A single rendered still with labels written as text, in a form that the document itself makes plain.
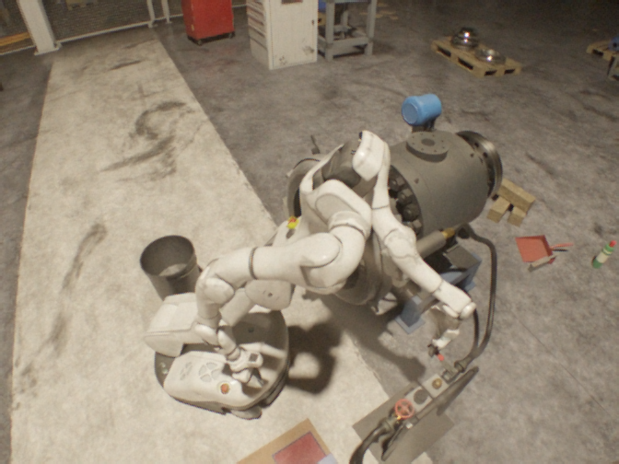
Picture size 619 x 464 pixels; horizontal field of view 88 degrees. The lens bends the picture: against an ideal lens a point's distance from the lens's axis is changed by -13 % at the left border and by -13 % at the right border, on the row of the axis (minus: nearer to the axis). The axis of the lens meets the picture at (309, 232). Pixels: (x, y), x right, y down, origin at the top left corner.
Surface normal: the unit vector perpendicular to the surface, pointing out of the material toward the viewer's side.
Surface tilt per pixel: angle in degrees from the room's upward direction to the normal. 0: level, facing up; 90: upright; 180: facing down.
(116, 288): 0
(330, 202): 90
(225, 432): 0
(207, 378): 0
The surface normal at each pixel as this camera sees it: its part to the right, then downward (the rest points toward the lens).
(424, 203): 0.42, 0.00
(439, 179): 0.31, -0.25
